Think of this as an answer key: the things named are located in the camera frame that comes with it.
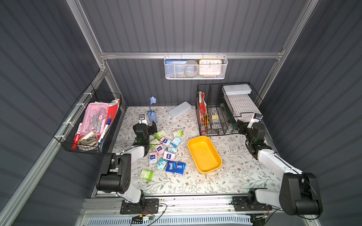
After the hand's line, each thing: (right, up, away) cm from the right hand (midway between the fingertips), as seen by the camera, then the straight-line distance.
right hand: (250, 121), depth 85 cm
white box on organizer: (-2, +24, +16) cm, 29 cm away
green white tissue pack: (-45, -8, +13) cm, 47 cm away
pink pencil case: (-87, +2, -13) cm, 88 cm away
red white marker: (-91, -7, -20) cm, 93 cm away
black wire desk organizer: (-11, +11, +27) cm, 31 cm away
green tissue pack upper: (-58, -9, +15) cm, 60 cm away
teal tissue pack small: (-49, -19, +7) cm, 52 cm away
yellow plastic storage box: (-28, -22, +7) cm, 36 cm away
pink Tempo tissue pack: (-61, -23, +3) cm, 65 cm away
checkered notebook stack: (-2, +12, +9) cm, 15 cm away
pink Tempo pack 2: (-57, -19, +7) cm, 60 cm away
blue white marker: (-79, +1, -14) cm, 81 cm away
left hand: (-65, 0, +6) cm, 65 cm away
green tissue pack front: (-63, -31, -3) cm, 70 cm away
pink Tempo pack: (-53, -14, +11) cm, 56 cm away
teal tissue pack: (-54, -27, +1) cm, 61 cm away
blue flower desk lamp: (-65, +4, +20) cm, 68 cm away
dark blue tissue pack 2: (-49, -28, -1) cm, 56 cm away
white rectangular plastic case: (-44, +10, +32) cm, 55 cm away
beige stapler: (-84, -8, -21) cm, 87 cm away
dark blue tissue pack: (-43, -28, -1) cm, 51 cm away
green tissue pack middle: (-61, -13, +11) cm, 64 cm away
